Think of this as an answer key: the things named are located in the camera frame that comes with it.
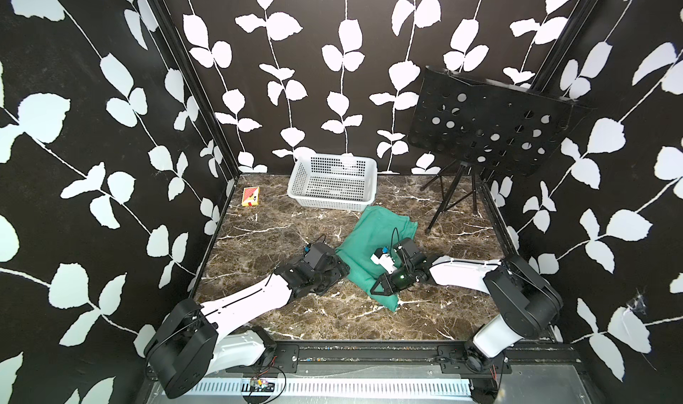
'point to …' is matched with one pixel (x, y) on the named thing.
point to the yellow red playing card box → (251, 197)
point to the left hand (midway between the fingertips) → (347, 269)
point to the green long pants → (376, 229)
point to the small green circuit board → (261, 385)
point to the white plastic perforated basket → (334, 181)
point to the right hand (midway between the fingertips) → (372, 288)
